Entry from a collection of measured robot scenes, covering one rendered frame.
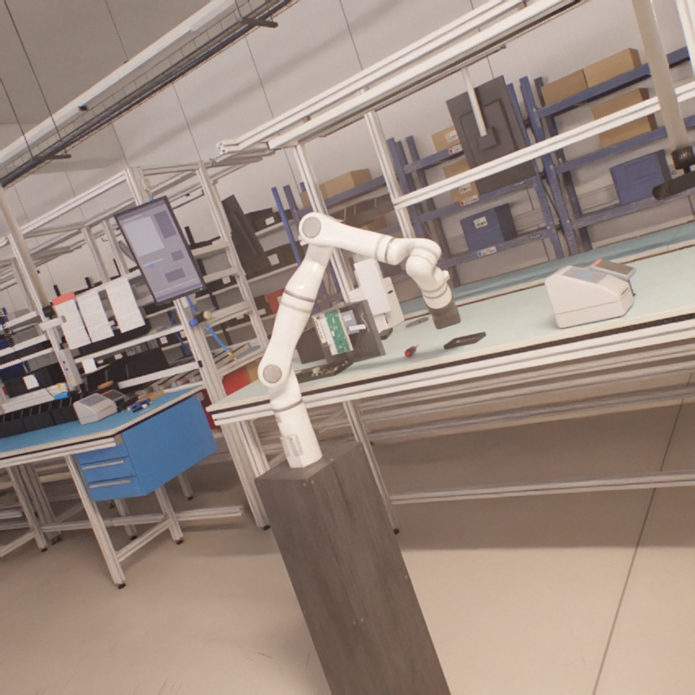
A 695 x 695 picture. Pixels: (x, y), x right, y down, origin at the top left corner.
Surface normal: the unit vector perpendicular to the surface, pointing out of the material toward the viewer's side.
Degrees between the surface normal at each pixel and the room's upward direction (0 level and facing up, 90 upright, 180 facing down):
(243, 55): 90
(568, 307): 90
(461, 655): 0
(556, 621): 0
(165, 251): 101
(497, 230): 90
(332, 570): 90
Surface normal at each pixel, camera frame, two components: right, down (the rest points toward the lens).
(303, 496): -0.66, 0.31
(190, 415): 0.79, -0.21
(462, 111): -0.44, 0.39
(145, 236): -0.08, 0.34
